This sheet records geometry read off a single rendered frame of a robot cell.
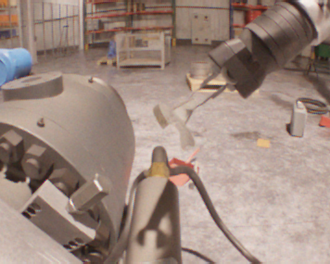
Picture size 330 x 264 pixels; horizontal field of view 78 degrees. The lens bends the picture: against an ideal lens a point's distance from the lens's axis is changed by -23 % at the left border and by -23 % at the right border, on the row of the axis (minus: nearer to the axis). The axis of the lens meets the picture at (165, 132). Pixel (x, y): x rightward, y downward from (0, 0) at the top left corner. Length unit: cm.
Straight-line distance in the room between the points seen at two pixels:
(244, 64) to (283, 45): 7
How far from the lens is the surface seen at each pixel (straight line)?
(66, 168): 54
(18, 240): 26
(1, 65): 98
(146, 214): 35
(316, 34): 35
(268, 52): 32
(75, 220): 27
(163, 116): 18
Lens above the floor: 104
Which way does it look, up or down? 24 degrees down
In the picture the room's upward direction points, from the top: 1 degrees counter-clockwise
